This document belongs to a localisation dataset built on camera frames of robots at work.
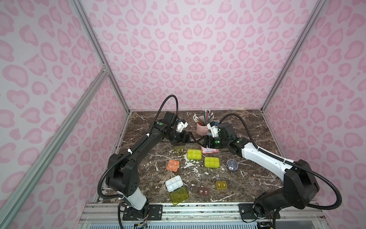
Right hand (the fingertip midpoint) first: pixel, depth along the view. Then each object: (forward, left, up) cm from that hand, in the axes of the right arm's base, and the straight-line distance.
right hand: (201, 142), depth 81 cm
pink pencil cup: (+17, -2, -11) cm, 20 cm away
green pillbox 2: (0, +4, -15) cm, 15 cm away
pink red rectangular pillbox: (+3, -4, -16) cm, 16 cm away
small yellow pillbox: (-19, -11, -15) cm, 26 cm away
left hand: (-1, +5, +1) cm, 6 cm away
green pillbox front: (-22, +13, -16) cm, 30 cm away
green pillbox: (-5, -7, -16) cm, 18 cm away
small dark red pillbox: (-22, -1, -14) cm, 27 cm away
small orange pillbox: (-7, +17, -17) cm, 25 cm away
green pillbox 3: (+4, +14, -14) cm, 20 cm away
